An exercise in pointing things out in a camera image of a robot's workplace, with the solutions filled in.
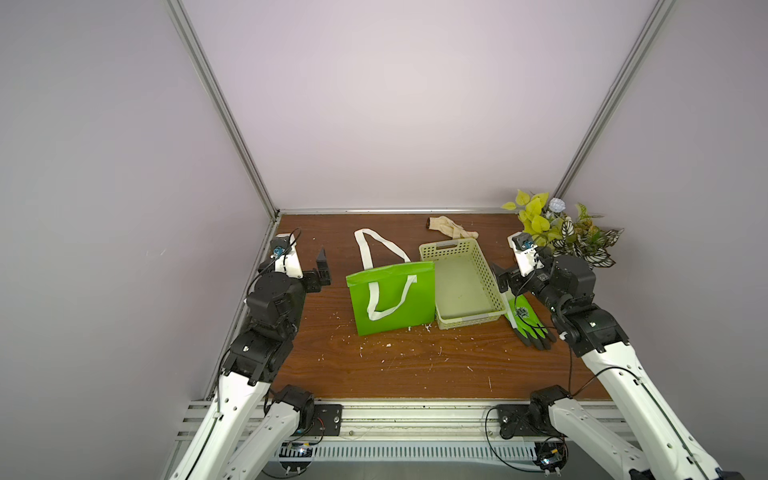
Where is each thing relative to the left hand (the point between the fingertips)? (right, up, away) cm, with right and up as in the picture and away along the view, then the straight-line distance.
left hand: (306, 249), depth 66 cm
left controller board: (-4, -50, +5) cm, 50 cm away
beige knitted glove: (+42, +7, +47) cm, 63 cm away
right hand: (+49, 0, +4) cm, 50 cm away
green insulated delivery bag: (+20, -12, +13) cm, 27 cm away
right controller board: (+58, -50, +3) cm, 76 cm away
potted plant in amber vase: (+71, +3, +14) cm, 73 cm away
